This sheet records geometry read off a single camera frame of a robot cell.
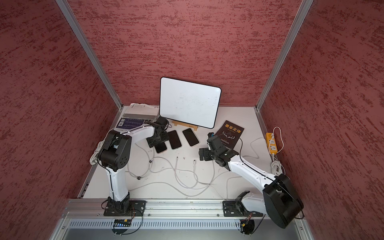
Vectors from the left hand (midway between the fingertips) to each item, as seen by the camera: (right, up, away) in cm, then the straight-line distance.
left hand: (161, 143), depth 99 cm
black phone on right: (+20, +4, +2) cm, 21 cm away
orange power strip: (+73, +1, -4) cm, 74 cm away
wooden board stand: (+11, +14, +5) cm, 18 cm away
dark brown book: (+47, +6, +2) cm, 48 cm away
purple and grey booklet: (-22, +20, +12) cm, 32 cm away
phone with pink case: (+1, -2, -4) cm, 4 cm away
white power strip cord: (+72, -13, -12) cm, 74 cm away
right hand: (+30, -4, -12) cm, 32 cm away
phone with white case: (+9, +2, +1) cm, 9 cm away
